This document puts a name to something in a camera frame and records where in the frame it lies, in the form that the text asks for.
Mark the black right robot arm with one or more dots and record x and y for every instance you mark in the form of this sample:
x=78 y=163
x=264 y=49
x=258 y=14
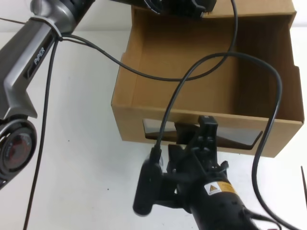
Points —
x=236 y=217

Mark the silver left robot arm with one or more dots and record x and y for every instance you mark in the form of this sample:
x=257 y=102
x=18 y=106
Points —
x=20 y=59

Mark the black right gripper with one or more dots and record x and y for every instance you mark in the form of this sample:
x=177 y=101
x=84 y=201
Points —
x=194 y=179

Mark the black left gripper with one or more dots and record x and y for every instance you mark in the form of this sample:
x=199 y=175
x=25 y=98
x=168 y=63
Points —
x=182 y=8

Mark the brown cardboard shoebox drawer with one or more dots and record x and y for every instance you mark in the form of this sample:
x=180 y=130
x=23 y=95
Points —
x=239 y=94

